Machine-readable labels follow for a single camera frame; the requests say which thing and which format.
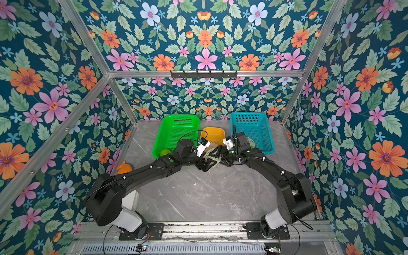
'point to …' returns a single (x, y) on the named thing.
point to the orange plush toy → (124, 168)
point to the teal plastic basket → (255, 125)
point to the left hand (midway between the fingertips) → (213, 157)
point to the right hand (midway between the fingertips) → (216, 153)
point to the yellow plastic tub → (214, 135)
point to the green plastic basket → (173, 127)
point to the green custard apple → (164, 152)
